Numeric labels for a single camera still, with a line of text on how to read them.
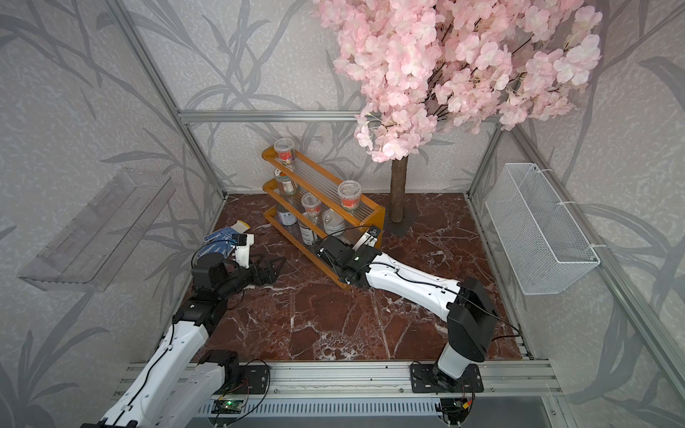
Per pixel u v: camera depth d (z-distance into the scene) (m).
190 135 0.99
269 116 1.56
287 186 0.97
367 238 0.69
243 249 0.68
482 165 1.12
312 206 0.89
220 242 1.05
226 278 0.62
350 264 0.56
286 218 1.05
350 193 0.74
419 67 0.43
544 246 0.60
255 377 0.73
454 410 0.69
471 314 0.42
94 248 0.67
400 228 1.08
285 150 0.87
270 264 0.69
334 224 0.85
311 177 0.87
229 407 0.70
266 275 0.69
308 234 0.96
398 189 0.96
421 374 0.74
